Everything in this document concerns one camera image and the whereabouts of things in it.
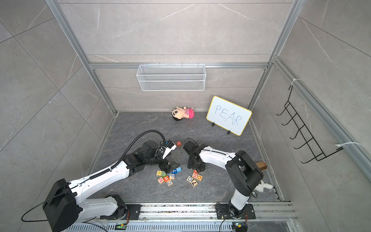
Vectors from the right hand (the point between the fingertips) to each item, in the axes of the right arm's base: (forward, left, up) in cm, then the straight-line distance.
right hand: (194, 167), depth 89 cm
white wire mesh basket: (+54, +17, +30) cm, 64 cm away
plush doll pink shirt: (+40, +11, +8) cm, 42 cm away
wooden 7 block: (-10, 0, +1) cm, 10 cm away
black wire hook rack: (-5, -53, +30) cm, 61 cm away
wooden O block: (-7, -3, +1) cm, 7 cm away
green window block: (-4, +19, +1) cm, 20 cm away
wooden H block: (-5, 0, 0) cm, 5 cm away
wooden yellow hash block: (-4, +22, +1) cm, 22 cm away
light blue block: (-2, +10, +3) cm, 10 cm away
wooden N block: (-8, +20, +1) cm, 22 cm away
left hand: (0, +10, +15) cm, 18 cm away
